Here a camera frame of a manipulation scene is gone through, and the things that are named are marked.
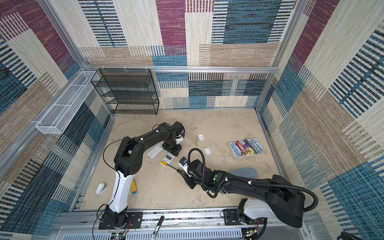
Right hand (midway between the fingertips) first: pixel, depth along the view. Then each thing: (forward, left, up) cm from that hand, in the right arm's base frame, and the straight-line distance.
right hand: (186, 176), depth 81 cm
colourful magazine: (+19, -38, -4) cm, 43 cm away
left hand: (+18, +9, -7) cm, 21 cm away
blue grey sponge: (+2, -33, -3) cm, 33 cm away
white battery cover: (+28, -9, -5) cm, 30 cm away
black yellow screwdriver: (+1, +2, +1) cm, 3 cm away
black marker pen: (-22, +14, -5) cm, 27 cm away
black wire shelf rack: (+61, +43, +15) cm, 75 cm away
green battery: (+25, -6, -6) cm, 26 cm away
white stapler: (-4, +46, -4) cm, 46 cm away
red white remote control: (+12, +12, -4) cm, 18 cm away
